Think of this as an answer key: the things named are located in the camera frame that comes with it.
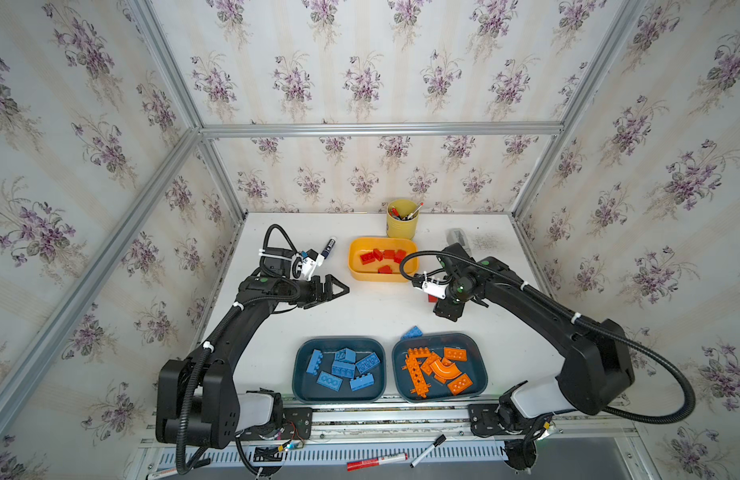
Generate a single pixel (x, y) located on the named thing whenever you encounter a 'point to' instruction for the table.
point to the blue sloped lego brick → (345, 354)
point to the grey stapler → (455, 235)
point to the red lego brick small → (400, 256)
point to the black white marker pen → (441, 439)
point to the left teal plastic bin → (304, 386)
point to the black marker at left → (161, 474)
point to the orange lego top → (460, 384)
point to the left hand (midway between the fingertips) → (337, 290)
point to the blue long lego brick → (343, 368)
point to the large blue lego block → (367, 362)
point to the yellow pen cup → (402, 219)
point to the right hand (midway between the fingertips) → (442, 302)
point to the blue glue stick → (329, 246)
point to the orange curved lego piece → (445, 371)
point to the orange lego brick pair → (457, 354)
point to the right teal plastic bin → (474, 367)
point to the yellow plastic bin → (369, 273)
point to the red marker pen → (364, 464)
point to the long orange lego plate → (418, 378)
